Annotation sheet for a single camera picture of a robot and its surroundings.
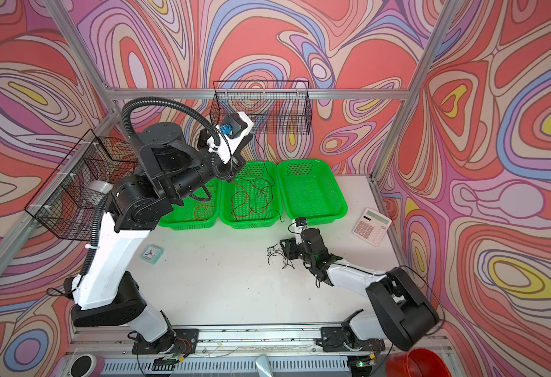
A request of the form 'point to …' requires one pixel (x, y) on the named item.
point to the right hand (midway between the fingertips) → (287, 244)
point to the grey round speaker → (83, 366)
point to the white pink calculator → (372, 226)
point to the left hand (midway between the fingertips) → (249, 132)
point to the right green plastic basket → (308, 188)
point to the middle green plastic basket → (253, 200)
